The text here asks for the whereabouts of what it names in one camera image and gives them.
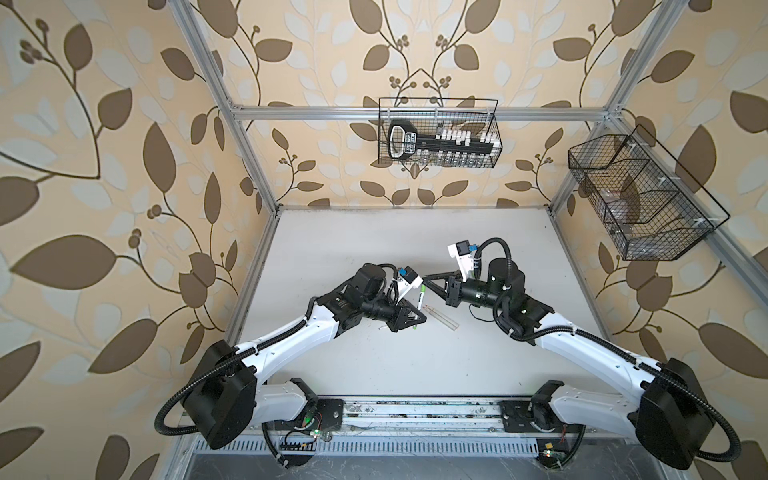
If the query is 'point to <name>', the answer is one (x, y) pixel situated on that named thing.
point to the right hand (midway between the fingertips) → (424, 285)
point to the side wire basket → (651, 208)
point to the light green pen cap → (423, 288)
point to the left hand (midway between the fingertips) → (425, 314)
